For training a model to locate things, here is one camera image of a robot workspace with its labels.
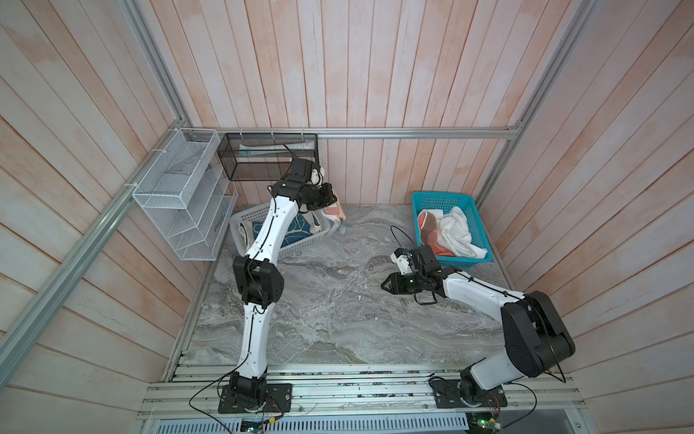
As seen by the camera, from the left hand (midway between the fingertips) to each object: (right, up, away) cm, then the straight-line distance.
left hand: (338, 203), depth 89 cm
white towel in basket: (+46, -10, +15) cm, 49 cm away
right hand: (+16, -28, +1) cm, 32 cm away
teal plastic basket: (+46, +4, +25) cm, 53 cm away
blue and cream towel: (-15, -7, +22) cm, 27 cm away
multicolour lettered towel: (-1, -3, -1) cm, 3 cm away
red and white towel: (+36, -11, +15) cm, 40 cm away
